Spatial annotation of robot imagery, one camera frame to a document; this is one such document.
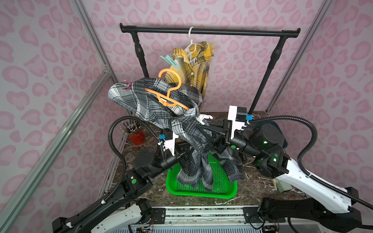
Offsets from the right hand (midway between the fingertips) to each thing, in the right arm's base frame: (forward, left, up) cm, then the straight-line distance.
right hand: (197, 130), depth 45 cm
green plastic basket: (-2, -15, -51) cm, 53 cm away
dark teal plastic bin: (+42, -55, -48) cm, 84 cm away
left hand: (+1, -1, -11) cm, 11 cm away
